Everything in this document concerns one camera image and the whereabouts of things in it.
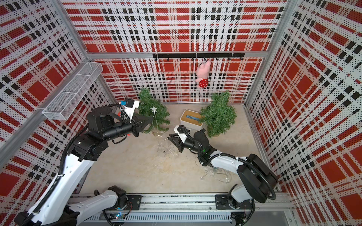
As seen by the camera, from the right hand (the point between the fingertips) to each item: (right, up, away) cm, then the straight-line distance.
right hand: (171, 136), depth 76 cm
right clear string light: (+29, -24, +8) cm, 38 cm away
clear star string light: (-7, -9, +22) cm, 25 cm away
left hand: (-6, +10, -15) cm, 19 cm away
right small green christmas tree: (+27, +11, +5) cm, 29 cm away
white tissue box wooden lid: (+11, +11, +32) cm, 35 cm away
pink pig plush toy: (+19, +40, +17) cm, 47 cm away
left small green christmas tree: (-12, +17, +4) cm, 21 cm away
